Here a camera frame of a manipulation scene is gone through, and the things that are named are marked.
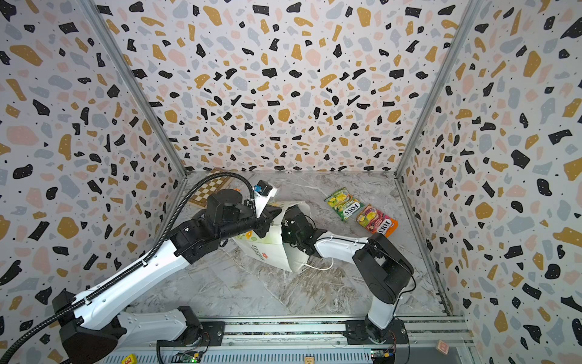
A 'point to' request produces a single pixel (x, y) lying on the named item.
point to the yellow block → (132, 359)
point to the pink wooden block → (442, 346)
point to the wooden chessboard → (213, 186)
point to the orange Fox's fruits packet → (377, 221)
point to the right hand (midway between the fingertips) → (265, 226)
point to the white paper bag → (267, 243)
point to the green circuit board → (188, 356)
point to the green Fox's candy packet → (344, 203)
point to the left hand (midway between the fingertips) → (281, 206)
